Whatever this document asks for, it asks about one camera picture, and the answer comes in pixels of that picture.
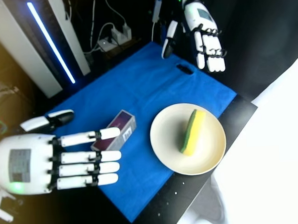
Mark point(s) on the purple and grey box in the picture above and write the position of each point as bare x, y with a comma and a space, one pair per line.
123, 119

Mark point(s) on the blue cloth bag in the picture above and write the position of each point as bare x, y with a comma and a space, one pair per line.
143, 92

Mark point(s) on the wide white panel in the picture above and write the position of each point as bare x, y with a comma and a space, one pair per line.
20, 48

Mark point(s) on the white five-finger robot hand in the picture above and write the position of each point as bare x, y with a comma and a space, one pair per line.
29, 161
196, 14

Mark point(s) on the white power adapter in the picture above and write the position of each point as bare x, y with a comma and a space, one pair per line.
105, 44

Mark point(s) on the narrow white panel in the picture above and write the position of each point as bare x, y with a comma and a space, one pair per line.
71, 38

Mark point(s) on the cream round plate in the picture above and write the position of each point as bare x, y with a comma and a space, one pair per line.
206, 149

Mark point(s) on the white power strip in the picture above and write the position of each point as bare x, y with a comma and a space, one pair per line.
122, 33

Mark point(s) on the yellow and green sponge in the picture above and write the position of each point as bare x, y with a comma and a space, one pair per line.
196, 129

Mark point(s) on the blue-white LED light strip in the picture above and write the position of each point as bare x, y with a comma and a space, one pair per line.
51, 42

